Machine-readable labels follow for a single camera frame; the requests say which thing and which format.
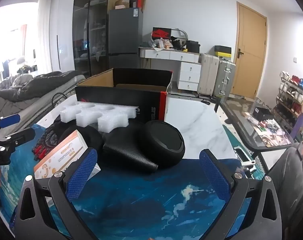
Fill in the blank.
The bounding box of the grey fridge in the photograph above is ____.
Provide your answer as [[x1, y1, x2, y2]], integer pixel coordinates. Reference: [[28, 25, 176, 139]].
[[108, 7, 144, 71]]

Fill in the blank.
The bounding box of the dark glass cabinet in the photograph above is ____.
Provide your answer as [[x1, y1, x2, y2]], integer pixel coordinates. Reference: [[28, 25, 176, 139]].
[[73, 0, 111, 78]]

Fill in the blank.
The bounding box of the red black shoe box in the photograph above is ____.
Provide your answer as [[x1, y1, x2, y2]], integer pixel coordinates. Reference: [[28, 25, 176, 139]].
[[152, 27, 172, 41]]

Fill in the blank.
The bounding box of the shoe rack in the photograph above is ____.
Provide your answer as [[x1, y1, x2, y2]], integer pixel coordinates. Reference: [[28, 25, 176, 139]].
[[273, 71, 303, 128]]

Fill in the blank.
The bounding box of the glass table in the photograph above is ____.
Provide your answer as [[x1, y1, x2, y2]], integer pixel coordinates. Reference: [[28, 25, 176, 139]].
[[217, 97, 292, 151]]

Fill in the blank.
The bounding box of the orange white paper box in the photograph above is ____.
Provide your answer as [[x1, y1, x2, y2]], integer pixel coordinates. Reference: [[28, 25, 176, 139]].
[[33, 129, 101, 181]]

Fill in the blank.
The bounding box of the grey duvet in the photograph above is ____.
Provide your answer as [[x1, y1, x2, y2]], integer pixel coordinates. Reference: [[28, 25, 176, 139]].
[[0, 71, 86, 103]]

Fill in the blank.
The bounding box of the small black box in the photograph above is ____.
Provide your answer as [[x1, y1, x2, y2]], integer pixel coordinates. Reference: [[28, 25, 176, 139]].
[[253, 106, 275, 121]]

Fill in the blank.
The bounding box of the tall black red box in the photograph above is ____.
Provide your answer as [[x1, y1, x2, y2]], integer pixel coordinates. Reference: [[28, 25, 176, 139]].
[[129, 0, 146, 13]]

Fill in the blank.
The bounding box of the blue sky print mat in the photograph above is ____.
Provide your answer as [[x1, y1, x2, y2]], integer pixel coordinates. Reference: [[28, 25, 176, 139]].
[[0, 122, 245, 240]]

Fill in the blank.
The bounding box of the white wardrobe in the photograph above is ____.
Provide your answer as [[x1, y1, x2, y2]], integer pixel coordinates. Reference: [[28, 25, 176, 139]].
[[38, 0, 77, 78]]

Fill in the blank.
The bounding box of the white drawer cabinet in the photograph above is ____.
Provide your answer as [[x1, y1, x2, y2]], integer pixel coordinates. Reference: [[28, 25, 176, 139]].
[[178, 62, 202, 92]]

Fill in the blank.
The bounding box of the black red glove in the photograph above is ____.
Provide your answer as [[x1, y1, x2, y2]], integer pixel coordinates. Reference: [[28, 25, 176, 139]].
[[31, 119, 65, 161]]

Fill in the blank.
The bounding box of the black red cardboard box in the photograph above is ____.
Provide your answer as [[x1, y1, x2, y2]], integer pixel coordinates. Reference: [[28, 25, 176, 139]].
[[75, 68, 173, 122]]

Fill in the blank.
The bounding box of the black yellow box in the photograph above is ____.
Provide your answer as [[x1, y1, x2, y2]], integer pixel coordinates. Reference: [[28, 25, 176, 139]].
[[214, 45, 232, 61]]

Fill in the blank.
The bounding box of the small open cardboard box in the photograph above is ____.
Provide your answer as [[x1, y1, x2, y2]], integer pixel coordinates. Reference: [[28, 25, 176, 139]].
[[114, 0, 131, 9]]

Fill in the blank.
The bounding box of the black leather pouch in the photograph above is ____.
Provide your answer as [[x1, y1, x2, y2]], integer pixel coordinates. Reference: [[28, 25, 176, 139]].
[[103, 129, 160, 174]]

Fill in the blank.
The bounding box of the white foam insert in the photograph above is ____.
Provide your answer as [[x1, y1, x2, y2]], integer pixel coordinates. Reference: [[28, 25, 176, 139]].
[[60, 102, 137, 132]]

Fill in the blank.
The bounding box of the beige suitcase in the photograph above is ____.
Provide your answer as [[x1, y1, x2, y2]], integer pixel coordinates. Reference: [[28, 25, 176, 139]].
[[198, 53, 220, 96]]

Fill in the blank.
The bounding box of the white desk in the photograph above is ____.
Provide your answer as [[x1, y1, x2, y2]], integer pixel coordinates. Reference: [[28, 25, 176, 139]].
[[139, 47, 201, 63]]

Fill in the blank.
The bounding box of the pile of snack packets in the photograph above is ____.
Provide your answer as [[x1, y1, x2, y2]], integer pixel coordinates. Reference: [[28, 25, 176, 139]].
[[148, 38, 172, 50]]

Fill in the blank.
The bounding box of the purple bag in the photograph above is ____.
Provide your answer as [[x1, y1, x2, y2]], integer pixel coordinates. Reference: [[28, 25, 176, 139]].
[[290, 112, 303, 141]]

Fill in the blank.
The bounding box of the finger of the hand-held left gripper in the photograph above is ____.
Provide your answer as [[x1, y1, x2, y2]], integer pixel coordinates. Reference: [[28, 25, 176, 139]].
[[0, 114, 20, 130], [0, 127, 35, 153]]

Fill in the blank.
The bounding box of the round black cushion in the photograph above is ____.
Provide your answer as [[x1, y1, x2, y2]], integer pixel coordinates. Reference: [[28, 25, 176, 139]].
[[138, 120, 186, 168]]

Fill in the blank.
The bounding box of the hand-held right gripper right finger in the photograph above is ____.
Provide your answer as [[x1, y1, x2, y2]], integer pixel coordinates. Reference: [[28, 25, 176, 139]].
[[199, 149, 283, 240]]

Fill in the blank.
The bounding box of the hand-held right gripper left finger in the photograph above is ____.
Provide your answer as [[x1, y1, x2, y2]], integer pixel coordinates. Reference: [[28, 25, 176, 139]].
[[10, 147, 102, 240]]

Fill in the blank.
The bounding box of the silver suitcase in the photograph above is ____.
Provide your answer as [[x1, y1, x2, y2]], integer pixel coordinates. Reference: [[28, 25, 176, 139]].
[[214, 59, 236, 98]]

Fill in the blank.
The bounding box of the wooden door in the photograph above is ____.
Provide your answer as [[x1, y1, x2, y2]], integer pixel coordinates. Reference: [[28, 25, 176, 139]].
[[232, 1, 268, 100]]

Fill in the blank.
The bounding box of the black cable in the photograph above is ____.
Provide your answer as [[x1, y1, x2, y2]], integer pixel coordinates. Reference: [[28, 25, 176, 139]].
[[51, 92, 72, 108]]

